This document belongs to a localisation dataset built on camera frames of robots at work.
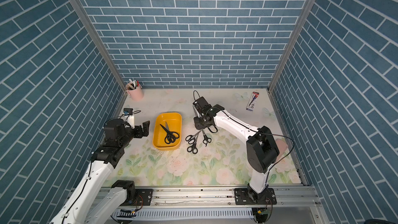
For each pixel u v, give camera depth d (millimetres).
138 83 1085
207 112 607
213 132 734
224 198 754
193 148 902
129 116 655
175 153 880
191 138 937
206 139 937
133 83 1105
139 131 691
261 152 468
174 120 1008
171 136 937
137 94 1102
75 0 755
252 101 1116
